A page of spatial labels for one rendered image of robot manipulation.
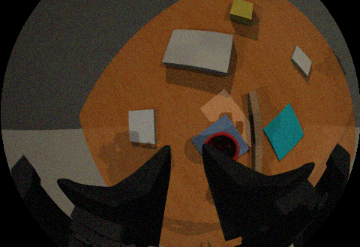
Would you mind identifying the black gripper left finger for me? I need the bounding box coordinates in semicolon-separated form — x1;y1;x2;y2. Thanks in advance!
57;145;171;247

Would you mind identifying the brown flat bar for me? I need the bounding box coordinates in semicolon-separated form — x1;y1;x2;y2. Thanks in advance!
247;91;263;173

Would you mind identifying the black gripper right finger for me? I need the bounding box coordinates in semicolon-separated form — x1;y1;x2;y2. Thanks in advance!
202;143;315;242

